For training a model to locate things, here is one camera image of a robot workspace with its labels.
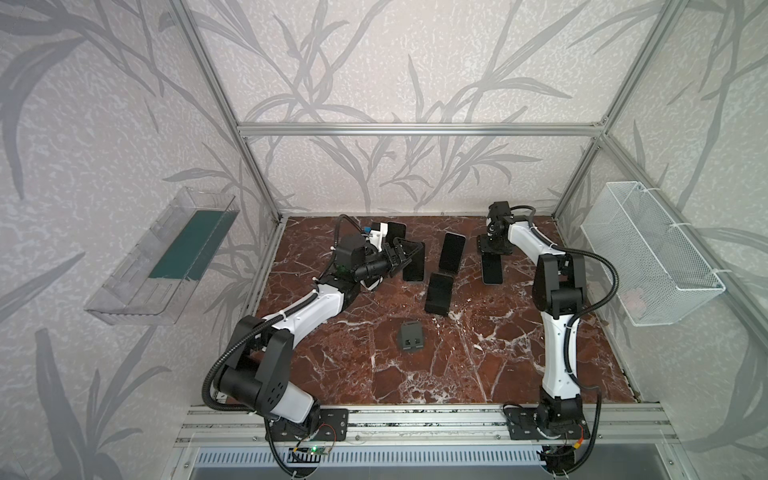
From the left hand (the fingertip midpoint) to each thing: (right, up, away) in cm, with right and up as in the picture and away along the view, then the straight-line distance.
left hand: (421, 247), depth 77 cm
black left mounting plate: (-24, -44, -5) cm, 50 cm away
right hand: (+27, +2, +30) cm, 40 cm away
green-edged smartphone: (+12, -3, +23) cm, 26 cm away
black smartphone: (+7, -16, +20) cm, 27 cm away
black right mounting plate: (+25, -44, -4) cm, 51 cm away
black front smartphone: (+25, -8, +22) cm, 35 cm away
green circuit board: (-26, -49, -7) cm, 55 cm away
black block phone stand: (-2, -25, +7) cm, 27 cm away
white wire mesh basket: (+48, -6, -18) cm, 51 cm away
